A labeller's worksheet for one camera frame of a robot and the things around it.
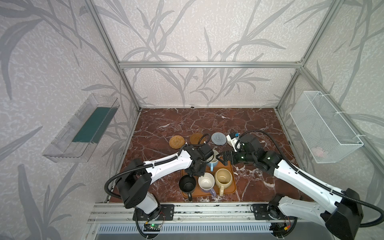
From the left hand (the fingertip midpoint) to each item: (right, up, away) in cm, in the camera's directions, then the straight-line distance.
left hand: (201, 169), depth 82 cm
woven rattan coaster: (-17, +12, +19) cm, 28 cm away
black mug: (-7, -8, -1) cm, 11 cm away
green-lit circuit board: (-23, -25, -10) cm, 35 cm away
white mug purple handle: (+3, -8, +1) cm, 8 cm away
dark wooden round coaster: (-5, +15, +20) cm, 26 cm away
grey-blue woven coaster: (+12, +15, +20) cm, 28 cm away
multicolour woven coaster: (+14, +16, -13) cm, 25 cm away
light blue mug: (+7, +3, -1) cm, 8 cm away
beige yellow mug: (+13, -6, +3) cm, 14 cm away
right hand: (+11, +12, -6) cm, 17 cm away
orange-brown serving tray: (-1, -11, -3) cm, 12 cm away
